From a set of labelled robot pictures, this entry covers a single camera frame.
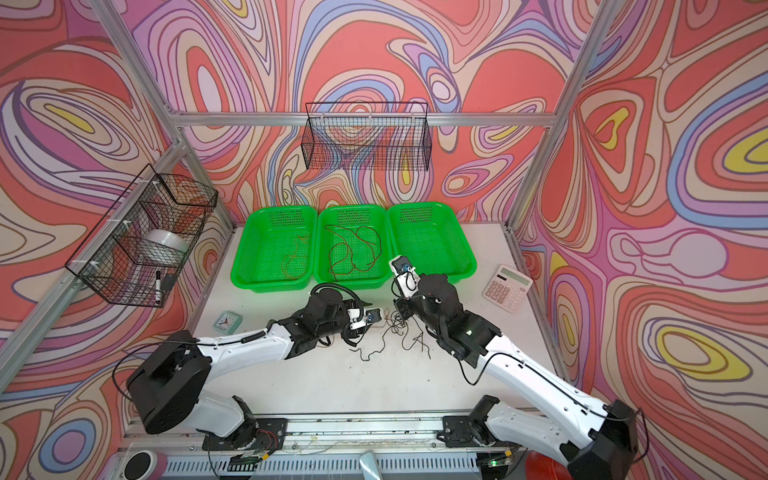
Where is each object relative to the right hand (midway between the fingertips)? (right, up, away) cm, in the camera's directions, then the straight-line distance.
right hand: (401, 285), depth 74 cm
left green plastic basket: (-46, +10, +38) cm, 60 cm away
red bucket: (+33, -42, -5) cm, 54 cm away
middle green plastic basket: (-17, +11, +38) cm, 43 cm away
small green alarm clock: (-53, -13, +17) cm, 57 cm away
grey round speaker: (-59, -39, -8) cm, 71 cm away
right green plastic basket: (+14, +14, +42) cm, 46 cm away
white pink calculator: (+37, -4, +25) cm, 45 cm away
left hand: (-7, -7, +11) cm, 15 cm away
